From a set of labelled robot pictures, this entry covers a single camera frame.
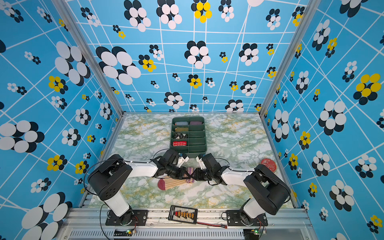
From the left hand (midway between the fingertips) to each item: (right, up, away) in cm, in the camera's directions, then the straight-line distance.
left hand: (191, 177), depth 85 cm
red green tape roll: (+47, +7, +3) cm, 48 cm away
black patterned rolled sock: (-9, +23, +13) cm, 28 cm away
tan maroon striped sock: (-15, -3, -1) cm, 15 cm away
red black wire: (+14, -19, -13) cm, 27 cm away
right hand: (0, 0, +1) cm, 1 cm away
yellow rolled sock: (-7, +28, +18) cm, 34 cm away
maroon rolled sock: (+2, +32, +23) cm, 40 cm away
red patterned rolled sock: (-10, +18, +11) cm, 24 cm away
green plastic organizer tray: (-3, +23, +13) cm, 27 cm away
